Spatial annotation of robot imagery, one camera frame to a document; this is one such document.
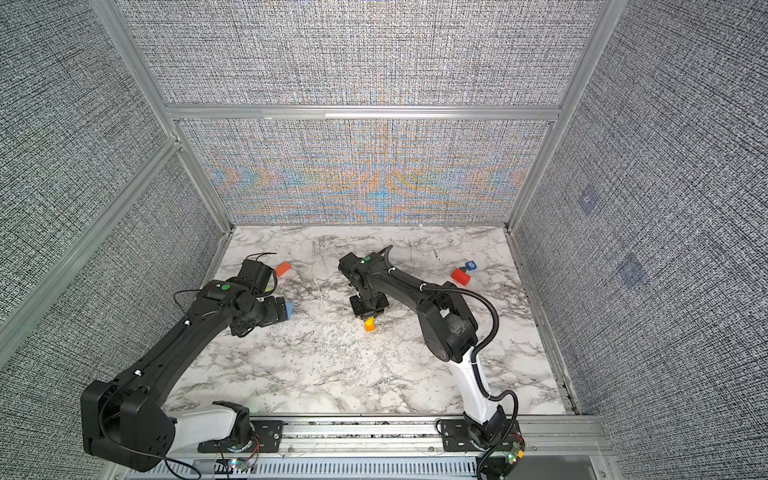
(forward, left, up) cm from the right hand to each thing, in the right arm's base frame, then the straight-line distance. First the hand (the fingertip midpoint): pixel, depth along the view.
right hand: (368, 315), depth 91 cm
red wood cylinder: (+17, -32, -3) cm, 36 cm away
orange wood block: (-3, -1, -3) cm, 4 cm away
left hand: (-5, +26, +9) cm, 28 cm away
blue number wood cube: (+21, -36, -2) cm, 42 cm away
